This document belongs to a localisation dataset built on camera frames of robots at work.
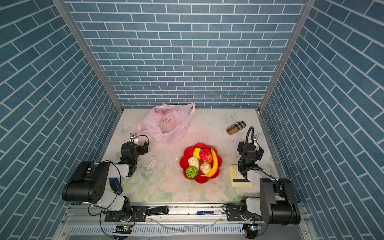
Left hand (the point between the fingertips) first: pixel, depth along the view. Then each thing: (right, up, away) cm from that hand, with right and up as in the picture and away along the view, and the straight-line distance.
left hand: (138, 141), depth 94 cm
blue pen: (+42, -34, -20) cm, 57 cm away
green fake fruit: (+35, -15, -13) cm, 40 cm away
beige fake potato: (+35, -11, -7) cm, 38 cm away
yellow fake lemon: (+37, -7, -5) cm, 38 cm away
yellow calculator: (+60, -20, -9) cm, 64 cm away
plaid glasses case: (+68, +9, +14) cm, 70 cm away
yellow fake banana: (+47, -16, -11) cm, 51 cm away
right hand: (+71, -1, -4) cm, 71 cm away
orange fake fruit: (+46, -11, -7) cm, 47 cm away
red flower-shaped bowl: (+32, -8, +1) cm, 33 cm away
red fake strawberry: (+42, -6, -10) cm, 43 cm away
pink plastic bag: (+15, +11, +18) cm, 26 cm away
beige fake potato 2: (+43, -13, -11) cm, 46 cm away
